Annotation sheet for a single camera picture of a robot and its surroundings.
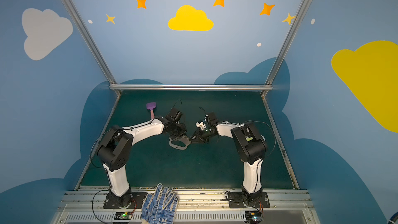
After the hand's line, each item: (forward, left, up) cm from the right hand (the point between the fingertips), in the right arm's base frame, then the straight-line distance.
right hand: (191, 139), depth 92 cm
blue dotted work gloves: (-36, +11, -1) cm, 37 cm away
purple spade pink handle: (+27, +33, -3) cm, 43 cm away
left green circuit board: (-39, +29, -4) cm, 49 cm away
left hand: (+2, +1, +1) cm, 3 cm away
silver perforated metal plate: (-1, +4, 0) cm, 4 cm away
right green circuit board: (-36, -32, -5) cm, 49 cm away
